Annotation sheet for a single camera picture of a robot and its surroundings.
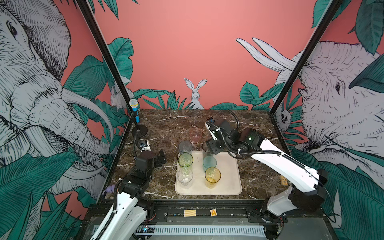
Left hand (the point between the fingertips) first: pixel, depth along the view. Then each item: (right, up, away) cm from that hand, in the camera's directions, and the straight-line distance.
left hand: (154, 150), depth 76 cm
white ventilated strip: (+29, -38, -6) cm, 48 cm away
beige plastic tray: (+41, -21, +7) cm, 46 cm away
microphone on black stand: (-18, +10, +32) cm, 38 cm away
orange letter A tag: (+30, -31, -2) cm, 44 cm away
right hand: (+28, +6, -8) cm, 30 cm away
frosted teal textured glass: (+29, -9, +11) cm, 33 cm away
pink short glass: (+21, +6, +26) cm, 34 cm away
